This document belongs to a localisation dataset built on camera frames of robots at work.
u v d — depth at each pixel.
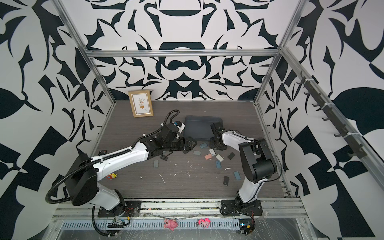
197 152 0.93
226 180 0.83
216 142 0.71
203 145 0.96
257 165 0.48
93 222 0.70
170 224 0.68
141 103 1.06
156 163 0.88
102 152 0.92
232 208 0.74
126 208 0.73
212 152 0.94
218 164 0.89
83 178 0.42
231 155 0.93
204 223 0.70
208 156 0.92
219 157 0.91
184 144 0.70
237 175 0.85
